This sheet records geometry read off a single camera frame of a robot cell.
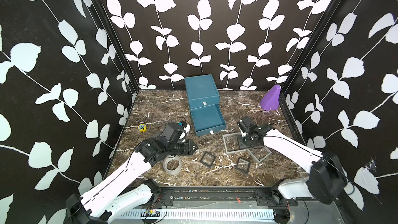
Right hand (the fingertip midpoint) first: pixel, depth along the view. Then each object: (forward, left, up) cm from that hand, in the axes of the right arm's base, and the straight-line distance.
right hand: (240, 140), depth 85 cm
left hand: (-9, +24, +11) cm, 28 cm away
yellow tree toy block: (+12, +60, -6) cm, 62 cm away
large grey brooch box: (-3, -13, -9) cm, 16 cm away
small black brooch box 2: (-10, -2, -9) cm, 14 cm away
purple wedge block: (+29, -24, 0) cm, 38 cm away
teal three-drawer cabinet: (+19, +21, +15) cm, 32 cm away
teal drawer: (+18, +18, -6) cm, 26 cm away
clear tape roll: (-11, +38, -7) cm, 40 cm away
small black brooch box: (-8, +18, -8) cm, 21 cm away
